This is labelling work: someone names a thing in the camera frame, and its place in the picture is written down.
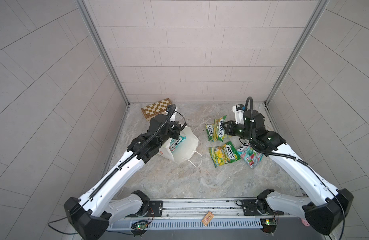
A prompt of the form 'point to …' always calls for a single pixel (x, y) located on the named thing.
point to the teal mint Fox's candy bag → (252, 157)
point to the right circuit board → (269, 225)
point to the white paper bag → (186, 151)
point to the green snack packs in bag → (174, 142)
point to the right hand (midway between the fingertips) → (219, 124)
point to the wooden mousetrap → (207, 219)
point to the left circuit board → (139, 227)
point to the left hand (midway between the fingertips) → (181, 120)
